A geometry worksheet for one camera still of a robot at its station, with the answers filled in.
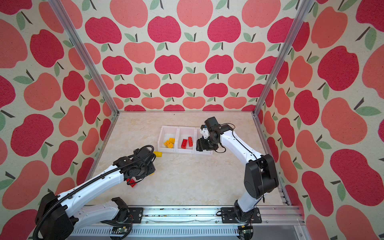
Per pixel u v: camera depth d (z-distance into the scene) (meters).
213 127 0.69
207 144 0.74
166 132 1.07
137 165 0.58
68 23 0.75
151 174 0.74
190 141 1.01
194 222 0.73
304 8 0.69
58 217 0.38
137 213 0.75
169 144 0.98
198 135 0.99
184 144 1.01
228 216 0.73
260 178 0.47
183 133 1.06
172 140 1.01
